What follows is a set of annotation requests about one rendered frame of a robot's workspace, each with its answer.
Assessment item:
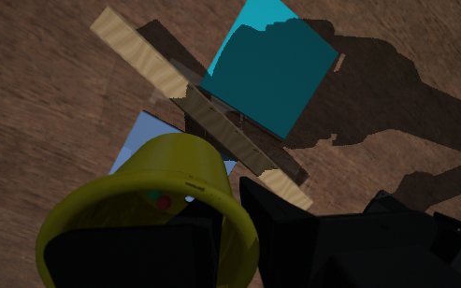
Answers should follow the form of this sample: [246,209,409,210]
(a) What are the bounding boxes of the tan flat bar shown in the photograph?
[90,6,313,210]

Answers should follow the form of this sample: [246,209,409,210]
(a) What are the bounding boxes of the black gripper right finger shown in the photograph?
[239,177,437,288]

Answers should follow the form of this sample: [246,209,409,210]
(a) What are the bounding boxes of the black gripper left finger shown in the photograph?
[44,199,223,288]

